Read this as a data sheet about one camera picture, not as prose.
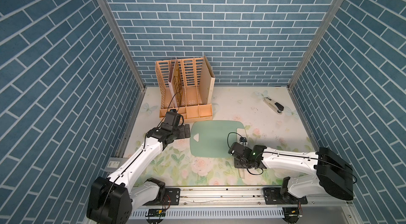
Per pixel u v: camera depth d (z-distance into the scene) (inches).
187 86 46.0
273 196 28.6
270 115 41.5
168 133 23.1
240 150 25.3
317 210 27.5
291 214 27.7
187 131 29.9
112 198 15.3
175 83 34.8
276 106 41.3
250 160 23.8
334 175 16.6
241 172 31.5
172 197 28.6
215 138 39.0
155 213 28.4
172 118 24.8
